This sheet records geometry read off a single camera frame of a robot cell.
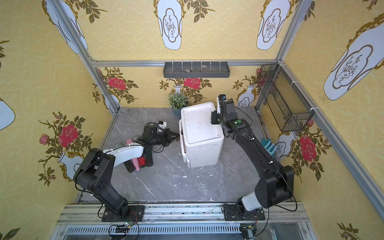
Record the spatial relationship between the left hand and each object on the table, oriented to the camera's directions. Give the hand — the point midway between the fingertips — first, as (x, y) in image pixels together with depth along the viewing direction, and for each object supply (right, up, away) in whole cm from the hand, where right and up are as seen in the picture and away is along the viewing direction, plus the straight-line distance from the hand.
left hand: (180, 135), depth 88 cm
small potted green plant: (-3, +22, +15) cm, 27 cm away
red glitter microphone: (-23, -16, +2) cm, 28 cm away
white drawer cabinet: (+12, -2, -16) cm, 20 cm away
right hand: (+17, +11, -5) cm, 21 cm away
